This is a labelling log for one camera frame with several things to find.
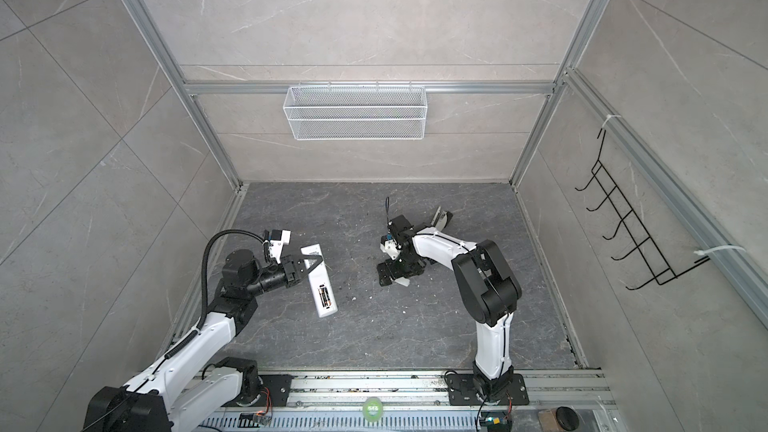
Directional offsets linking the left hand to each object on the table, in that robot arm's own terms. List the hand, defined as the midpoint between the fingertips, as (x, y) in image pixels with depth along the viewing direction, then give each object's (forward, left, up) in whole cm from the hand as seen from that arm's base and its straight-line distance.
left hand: (321, 256), depth 75 cm
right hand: (+3, -20, -20) cm, 28 cm away
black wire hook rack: (-13, -73, +13) cm, 75 cm away
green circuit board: (-35, -42, -20) cm, 58 cm away
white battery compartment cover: (0, -22, -17) cm, 28 cm away
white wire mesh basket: (+51, -8, +9) cm, 52 cm away
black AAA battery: (-9, -1, -4) cm, 10 cm away
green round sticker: (-31, -12, -20) cm, 39 cm away
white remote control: (-6, 0, -3) cm, 7 cm away
